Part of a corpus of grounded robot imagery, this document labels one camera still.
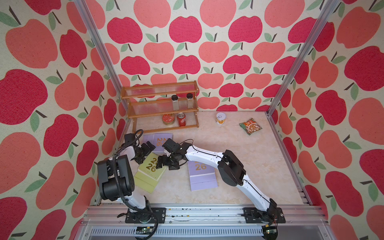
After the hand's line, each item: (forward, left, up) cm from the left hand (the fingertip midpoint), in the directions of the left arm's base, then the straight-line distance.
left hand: (150, 152), depth 94 cm
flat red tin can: (+28, -9, +2) cm, 29 cm away
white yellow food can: (+28, -48, +3) cm, 56 cm away
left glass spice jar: (+27, -15, +22) cm, 38 cm away
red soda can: (+23, -20, +7) cm, 31 cm away
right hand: (-12, -8, -1) cm, 14 cm away
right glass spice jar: (+28, -25, +19) cm, 43 cm away
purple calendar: (-15, -32, -1) cm, 36 cm away
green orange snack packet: (+21, -70, +1) cm, 73 cm away
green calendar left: (-14, 0, -2) cm, 14 cm away
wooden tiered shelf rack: (+39, -3, +4) cm, 39 cm away
